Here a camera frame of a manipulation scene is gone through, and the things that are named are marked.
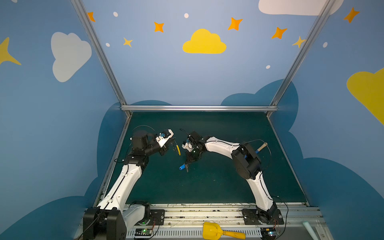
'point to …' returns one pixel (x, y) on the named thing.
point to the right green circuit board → (268, 233)
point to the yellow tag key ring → (178, 149)
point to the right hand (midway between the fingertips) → (186, 161)
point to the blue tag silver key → (182, 167)
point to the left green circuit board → (143, 232)
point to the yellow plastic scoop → (213, 231)
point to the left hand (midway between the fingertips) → (173, 137)
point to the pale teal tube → (310, 230)
